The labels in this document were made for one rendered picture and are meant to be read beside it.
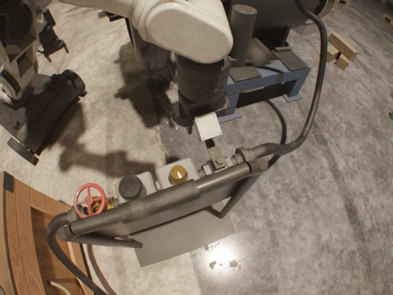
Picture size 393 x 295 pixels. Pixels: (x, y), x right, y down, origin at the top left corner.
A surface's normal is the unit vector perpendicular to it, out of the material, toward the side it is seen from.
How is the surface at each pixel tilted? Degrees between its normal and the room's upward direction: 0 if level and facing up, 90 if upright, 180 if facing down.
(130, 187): 0
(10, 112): 0
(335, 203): 0
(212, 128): 30
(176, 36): 90
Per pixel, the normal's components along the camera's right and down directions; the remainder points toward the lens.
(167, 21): 0.00, 0.88
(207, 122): 0.20, 0.00
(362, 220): 0.01, -0.48
